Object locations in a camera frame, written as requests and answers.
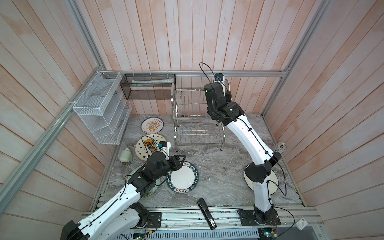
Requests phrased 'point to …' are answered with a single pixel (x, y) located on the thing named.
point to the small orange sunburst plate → (152, 125)
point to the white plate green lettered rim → (184, 179)
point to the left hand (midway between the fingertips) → (183, 160)
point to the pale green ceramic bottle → (126, 156)
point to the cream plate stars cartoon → (147, 144)
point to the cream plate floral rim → (273, 181)
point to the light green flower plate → (157, 181)
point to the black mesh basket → (148, 86)
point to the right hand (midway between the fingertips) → (222, 92)
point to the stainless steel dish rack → (193, 124)
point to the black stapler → (207, 213)
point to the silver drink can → (281, 147)
